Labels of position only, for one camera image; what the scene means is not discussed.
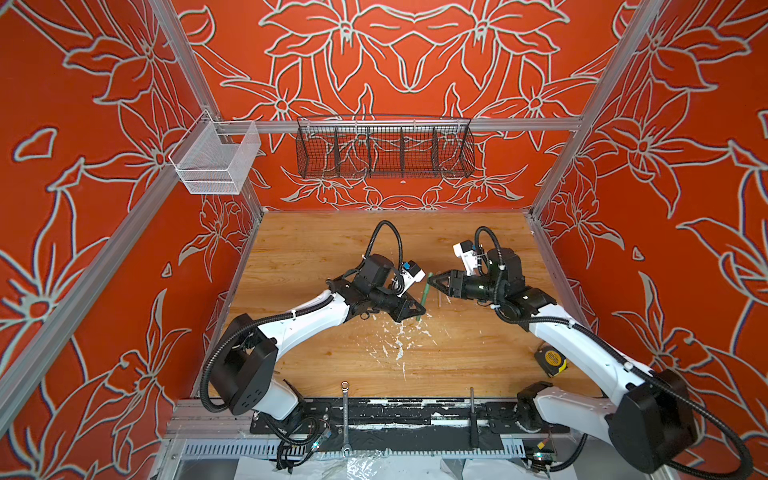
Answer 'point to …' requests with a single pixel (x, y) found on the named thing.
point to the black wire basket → (384, 147)
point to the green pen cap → (427, 286)
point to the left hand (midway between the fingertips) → (423, 308)
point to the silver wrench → (346, 448)
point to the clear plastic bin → (207, 166)
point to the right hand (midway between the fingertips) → (429, 281)
